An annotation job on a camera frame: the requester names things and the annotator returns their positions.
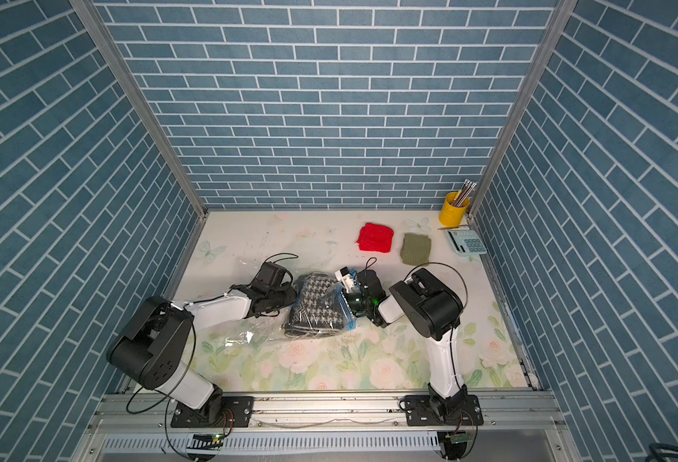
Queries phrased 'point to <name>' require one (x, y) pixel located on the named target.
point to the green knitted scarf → (416, 249)
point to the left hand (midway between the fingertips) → (302, 297)
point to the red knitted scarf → (376, 238)
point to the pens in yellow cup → (463, 194)
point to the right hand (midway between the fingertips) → (322, 306)
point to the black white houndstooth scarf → (319, 306)
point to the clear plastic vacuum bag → (268, 328)
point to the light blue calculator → (466, 242)
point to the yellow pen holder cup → (451, 216)
